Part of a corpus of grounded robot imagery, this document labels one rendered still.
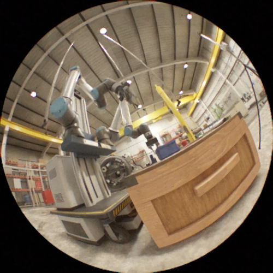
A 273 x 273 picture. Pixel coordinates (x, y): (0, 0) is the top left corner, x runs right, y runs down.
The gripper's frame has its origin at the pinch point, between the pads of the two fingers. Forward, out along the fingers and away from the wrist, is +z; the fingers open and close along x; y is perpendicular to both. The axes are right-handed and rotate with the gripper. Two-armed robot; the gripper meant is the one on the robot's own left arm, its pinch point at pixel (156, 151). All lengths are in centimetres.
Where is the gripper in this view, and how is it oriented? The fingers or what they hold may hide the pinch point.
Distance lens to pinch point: 101.6
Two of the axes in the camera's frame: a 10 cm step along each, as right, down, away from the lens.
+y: 1.4, 2.9, 9.5
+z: 4.0, 8.6, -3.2
